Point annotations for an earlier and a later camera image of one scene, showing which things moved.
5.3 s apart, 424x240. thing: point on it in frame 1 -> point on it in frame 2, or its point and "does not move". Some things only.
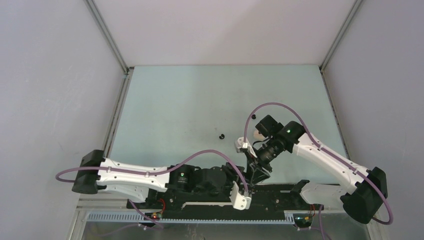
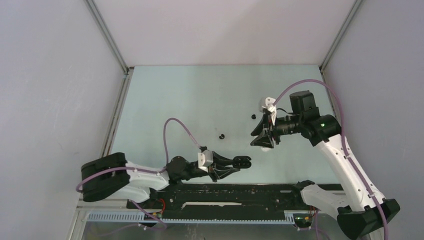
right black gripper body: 260,162 -> 273,130
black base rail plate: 180,201 does not move
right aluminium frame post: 356,5 does not move
